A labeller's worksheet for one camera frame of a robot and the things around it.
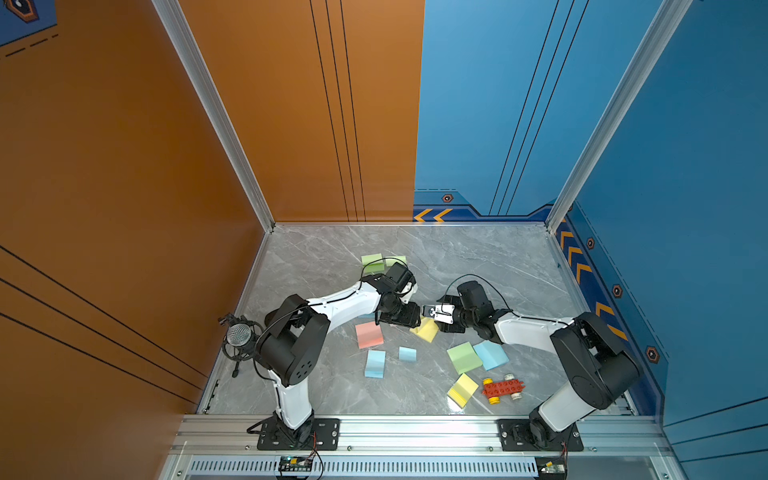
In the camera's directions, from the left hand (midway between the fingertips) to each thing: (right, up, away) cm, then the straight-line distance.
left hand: (414, 318), depth 90 cm
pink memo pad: (-14, -5, 0) cm, 15 cm away
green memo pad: (-14, +15, +15) cm, 26 cm away
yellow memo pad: (+4, -3, 0) cm, 5 cm away
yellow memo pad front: (+12, -17, -11) cm, 23 cm away
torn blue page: (-2, -10, -3) cm, 11 cm away
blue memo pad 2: (+22, -9, -4) cm, 24 cm away
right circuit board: (+32, -32, -19) cm, 48 cm away
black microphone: (-41, 0, -24) cm, 47 cm away
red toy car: (+21, -17, -11) cm, 29 cm away
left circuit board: (-30, -31, -19) cm, 47 cm away
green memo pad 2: (+14, -11, -5) cm, 18 cm away
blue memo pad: (-12, -12, -5) cm, 18 cm away
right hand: (+8, +3, +4) cm, 10 cm away
